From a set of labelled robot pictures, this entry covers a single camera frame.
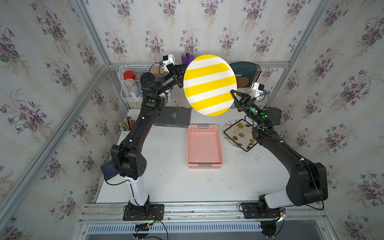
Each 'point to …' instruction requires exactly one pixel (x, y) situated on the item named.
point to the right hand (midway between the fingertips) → (232, 94)
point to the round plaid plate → (227, 125)
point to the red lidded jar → (128, 74)
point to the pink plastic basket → (204, 146)
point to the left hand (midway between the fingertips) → (198, 69)
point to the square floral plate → (241, 133)
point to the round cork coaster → (242, 82)
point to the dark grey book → (174, 116)
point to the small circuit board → (144, 227)
